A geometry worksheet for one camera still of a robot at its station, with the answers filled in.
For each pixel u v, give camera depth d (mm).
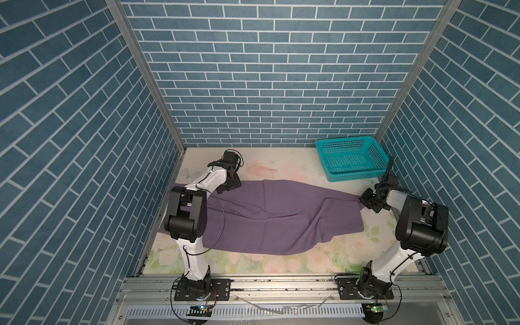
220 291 739
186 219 506
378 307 710
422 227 489
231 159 808
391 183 788
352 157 1050
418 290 755
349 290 734
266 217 911
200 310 722
